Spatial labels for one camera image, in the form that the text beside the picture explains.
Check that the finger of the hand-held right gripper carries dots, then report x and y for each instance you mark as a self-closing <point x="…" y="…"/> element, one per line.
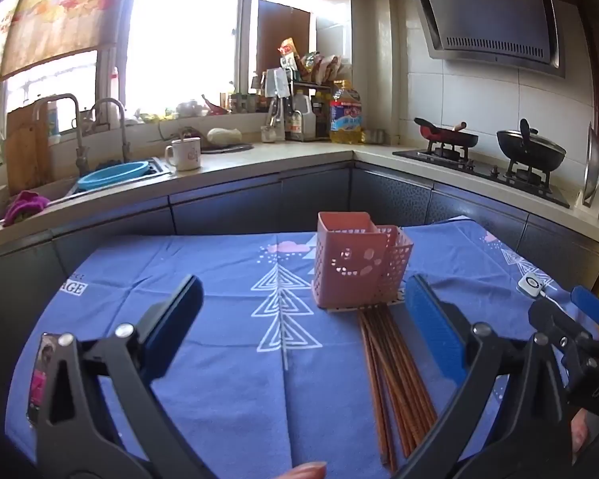
<point x="554" y="320"/>
<point x="591" y="305"/>

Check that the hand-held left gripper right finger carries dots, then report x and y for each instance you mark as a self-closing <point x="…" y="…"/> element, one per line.
<point x="429" y="319"/>

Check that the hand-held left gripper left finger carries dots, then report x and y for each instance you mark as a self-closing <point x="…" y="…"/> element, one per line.
<point x="172" y="319"/>

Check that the bundle of wooden chopsticks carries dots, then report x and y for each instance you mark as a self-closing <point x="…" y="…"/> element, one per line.
<point x="384" y="359"/>

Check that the pink plastic utensil holder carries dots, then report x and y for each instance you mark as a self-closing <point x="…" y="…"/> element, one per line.
<point x="344" y="259"/>

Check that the person's right hand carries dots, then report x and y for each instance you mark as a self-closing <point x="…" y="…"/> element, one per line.
<point x="580" y="429"/>

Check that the person's left hand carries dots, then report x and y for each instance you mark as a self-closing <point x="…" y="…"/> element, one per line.
<point x="304" y="471"/>

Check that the small white device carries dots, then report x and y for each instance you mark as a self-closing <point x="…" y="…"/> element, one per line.
<point x="530" y="287"/>

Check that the blue printed tablecloth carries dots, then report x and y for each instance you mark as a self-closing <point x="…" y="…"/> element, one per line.
<point x="229" y="359"/>

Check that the steel pot lid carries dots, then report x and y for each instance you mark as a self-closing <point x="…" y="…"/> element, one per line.
<point x="593" y="169"/>

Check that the steel sink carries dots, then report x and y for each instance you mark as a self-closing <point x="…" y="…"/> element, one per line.
<point x="158" y="165"/>

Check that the blue plastic basin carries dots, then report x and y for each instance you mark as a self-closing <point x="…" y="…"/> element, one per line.
<point x="115" y="173"/>

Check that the black gas stove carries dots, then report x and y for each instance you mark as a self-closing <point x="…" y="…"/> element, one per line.
<point x="479" y="168"/>

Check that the white mug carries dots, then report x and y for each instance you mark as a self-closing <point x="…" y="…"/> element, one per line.
<point x="187" y="154"/>

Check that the black wok with lid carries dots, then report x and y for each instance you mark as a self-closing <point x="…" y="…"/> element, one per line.
<point x="529" y="152"/>

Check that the round black trivet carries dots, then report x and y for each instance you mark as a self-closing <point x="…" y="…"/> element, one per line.
<point x="239" y="148"/>

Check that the magenta cloth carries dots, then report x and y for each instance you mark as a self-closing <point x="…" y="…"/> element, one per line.
<point x="25" y="207"/>

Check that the red frying pan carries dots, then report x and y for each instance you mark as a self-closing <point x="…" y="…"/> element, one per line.
<point x="444" y="134"/>

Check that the white plastic bag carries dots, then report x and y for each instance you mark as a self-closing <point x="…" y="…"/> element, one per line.
<point x="224" y="136"/>

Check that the curved steel faucet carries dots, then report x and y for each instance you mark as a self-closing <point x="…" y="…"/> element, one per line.
<point x="125" y="134"/>

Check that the small steel cup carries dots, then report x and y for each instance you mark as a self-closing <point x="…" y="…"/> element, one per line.
<point x="375" y="135"/>

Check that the tall steel faucet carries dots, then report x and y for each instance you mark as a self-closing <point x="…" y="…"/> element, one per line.
<point x="80" y="149"/>

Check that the small glass jar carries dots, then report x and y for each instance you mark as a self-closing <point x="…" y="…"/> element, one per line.
<point x="268" y="134"/>

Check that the yellow cooking oil bottle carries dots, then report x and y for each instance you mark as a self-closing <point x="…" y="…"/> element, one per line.
<point x="345" y="119"/>

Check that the white bottle with red cap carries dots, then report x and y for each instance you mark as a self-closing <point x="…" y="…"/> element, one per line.
<point x="114" y="105"/>

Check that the wooden cutting board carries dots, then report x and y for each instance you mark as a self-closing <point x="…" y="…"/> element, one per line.
<point x="22" y="149"/>

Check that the row of seasoning jars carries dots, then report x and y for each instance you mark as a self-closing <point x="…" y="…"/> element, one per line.
<point x="239" y="103"/>

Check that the dish soap bottle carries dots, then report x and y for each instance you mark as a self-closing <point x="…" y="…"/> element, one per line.
<point x="54" y="122"/>

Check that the metal kitchen rack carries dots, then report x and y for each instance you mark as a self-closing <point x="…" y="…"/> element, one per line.
<point x="322" y="110"/>

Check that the white plastic jug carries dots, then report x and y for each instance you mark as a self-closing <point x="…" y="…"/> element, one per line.
<point x="299" y="114"/>

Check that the hanging cleaver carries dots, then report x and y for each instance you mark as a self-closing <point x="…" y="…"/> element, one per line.
<point x="278" y="82"/>

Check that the row of food packets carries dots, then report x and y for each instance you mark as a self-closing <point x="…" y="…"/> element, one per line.
<point x="327" y="67"/>

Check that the orange snack packet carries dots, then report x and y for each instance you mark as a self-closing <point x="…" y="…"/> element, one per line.
<point x="288" y="52"/>

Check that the brown panel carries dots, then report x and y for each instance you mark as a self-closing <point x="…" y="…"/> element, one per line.
<point x="282" y="35"/>

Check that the steel range hood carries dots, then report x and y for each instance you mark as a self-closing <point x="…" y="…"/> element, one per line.
<point x="489" y="10"/>

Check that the printed window blind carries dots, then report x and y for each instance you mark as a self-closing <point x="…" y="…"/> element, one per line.
<point x="55" y="15"/>

